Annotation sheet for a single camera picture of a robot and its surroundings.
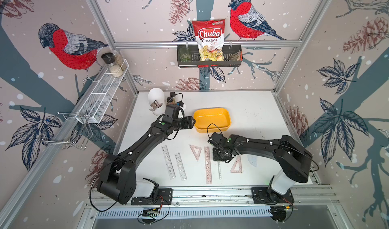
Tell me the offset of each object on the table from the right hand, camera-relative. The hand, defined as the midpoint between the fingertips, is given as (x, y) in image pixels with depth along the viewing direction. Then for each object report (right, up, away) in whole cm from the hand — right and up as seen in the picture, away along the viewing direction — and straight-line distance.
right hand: (215, 157), depth 86 cm
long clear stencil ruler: (-27, -3, -1) cm, 27 cm away
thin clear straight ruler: (+2, -6, -5) cm, 8 cm away
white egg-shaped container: (-40, +34, +21) cm, 57 cm away
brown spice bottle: (-29, +34, +18) cm, 48 cm away
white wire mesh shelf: (-61, +36, -10) cm, 71 cm away
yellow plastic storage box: (-1, +20, +16) cm, 25 cm away
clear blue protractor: (+22, -1, 0) cm, 22 cm away
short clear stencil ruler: (-20, -5, -3) cm, 21 cm away
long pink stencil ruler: (-4, -4, -3) cm, 6 cm away
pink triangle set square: (-11, 0, +2) cm, 11 cm away
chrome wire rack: (-61, +21, -28) cm, 71 cm away
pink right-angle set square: (+12, -5, -3) cm, 13 cm away
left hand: (-13, +23, -2) cm, 26 cm away
